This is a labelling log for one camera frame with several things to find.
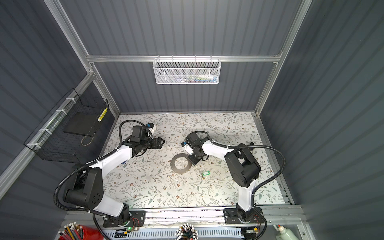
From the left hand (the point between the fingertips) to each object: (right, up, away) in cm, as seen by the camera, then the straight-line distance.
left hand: (159, 140), depth 91 cm
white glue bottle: (+61, -38, -28) cm, 77 cm away
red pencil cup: (-26, -33, -33) cm, 53 cm away
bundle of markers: (+19, -32, -35) cm, 51 cm away
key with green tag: (+28, -20, -2) cm, 35 cm away
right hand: (+22, -13, +2) cm, 26 cm away
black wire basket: (-39, +7, -19) cm, 43 cm away
